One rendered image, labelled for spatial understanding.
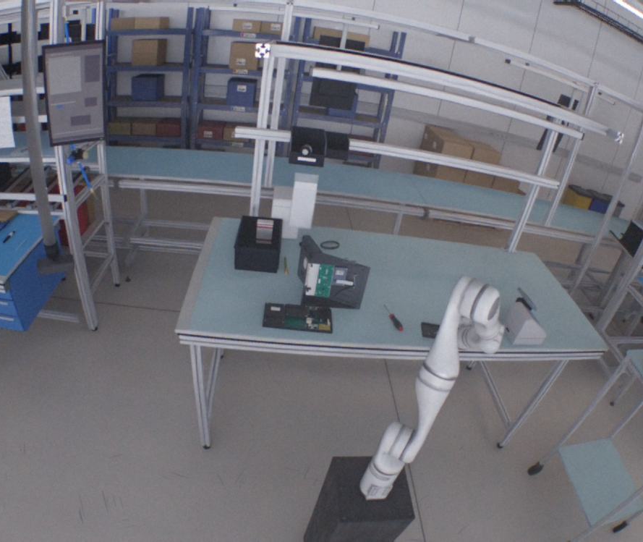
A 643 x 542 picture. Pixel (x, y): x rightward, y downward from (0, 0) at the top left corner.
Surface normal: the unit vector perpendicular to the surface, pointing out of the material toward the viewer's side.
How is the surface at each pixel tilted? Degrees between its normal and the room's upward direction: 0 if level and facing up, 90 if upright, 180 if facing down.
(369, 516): 0
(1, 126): 89
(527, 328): 90
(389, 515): 0
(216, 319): 0
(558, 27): 90
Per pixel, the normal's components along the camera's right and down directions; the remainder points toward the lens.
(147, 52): 0.06, 0.56
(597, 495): 0.15, -0.82
